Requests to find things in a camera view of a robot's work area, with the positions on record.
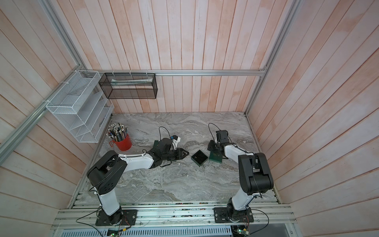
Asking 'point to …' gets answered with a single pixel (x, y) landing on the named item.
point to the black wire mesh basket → (129, 85)
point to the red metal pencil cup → (123, 145)
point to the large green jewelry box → (156, 143)
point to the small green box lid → (215, 157)
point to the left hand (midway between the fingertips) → (187, 155)
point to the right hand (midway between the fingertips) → (210, 145)
